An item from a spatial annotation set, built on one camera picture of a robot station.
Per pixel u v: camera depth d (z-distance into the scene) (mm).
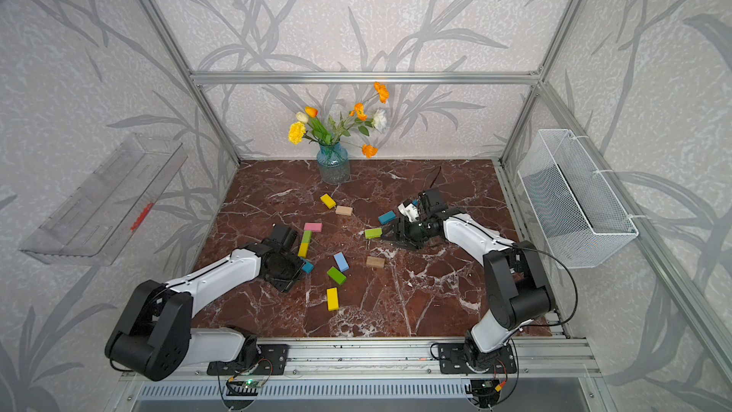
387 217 1023
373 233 999
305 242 985
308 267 885
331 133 990
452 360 735
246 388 720
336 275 886
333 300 830
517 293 451
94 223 652
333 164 1050
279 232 722
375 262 910
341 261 912
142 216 654
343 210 1052
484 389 769
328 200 1077
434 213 715
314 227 994
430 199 736
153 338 416
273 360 728
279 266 731
